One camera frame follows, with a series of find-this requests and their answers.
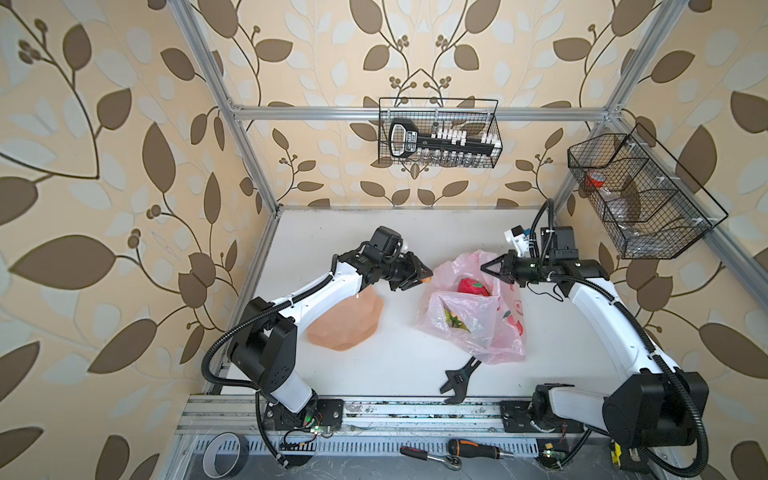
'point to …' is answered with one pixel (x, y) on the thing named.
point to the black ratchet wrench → (452, 462)
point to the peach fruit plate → (350, 323)
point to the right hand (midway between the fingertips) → (482, 268)
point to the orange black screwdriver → (465, 448)
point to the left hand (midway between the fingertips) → (428, 272)
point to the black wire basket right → (649, 206)
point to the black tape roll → (208, 463)
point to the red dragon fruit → (469, 285)
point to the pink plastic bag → (475, 308)
